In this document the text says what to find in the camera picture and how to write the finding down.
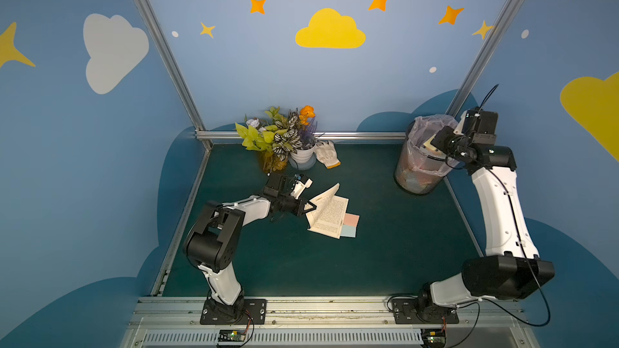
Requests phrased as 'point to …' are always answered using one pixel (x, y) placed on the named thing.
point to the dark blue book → (328, 216)
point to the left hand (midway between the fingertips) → (315, 204)
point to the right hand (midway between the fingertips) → (441, 134)
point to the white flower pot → (304, 159)
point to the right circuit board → (433, 337)
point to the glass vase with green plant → (276, 141)
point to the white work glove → (326, 154)
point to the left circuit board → (231, 335)
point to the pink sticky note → (351, 220)
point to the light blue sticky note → (348, 231)
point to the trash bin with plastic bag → (419, 169)
